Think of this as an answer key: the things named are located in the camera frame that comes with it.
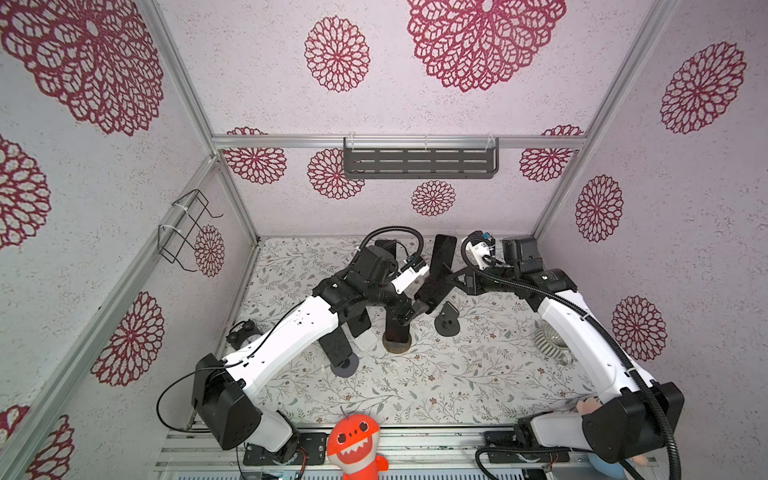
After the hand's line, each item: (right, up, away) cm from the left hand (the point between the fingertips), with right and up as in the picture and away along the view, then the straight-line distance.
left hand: (411, 297), depth 74 cm
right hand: (+10, +6, +1) cm, 12 cm away
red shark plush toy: (-14, -33, -7) cm, 37 cm away
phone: (+7, +1, +10) cm, 12 cm away
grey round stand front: (-18, -22, +12) cm, 31 cm away
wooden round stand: (-3, -16, +15) cm, 23 cm away
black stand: (+13, -10, +18) cm, 24 cm away
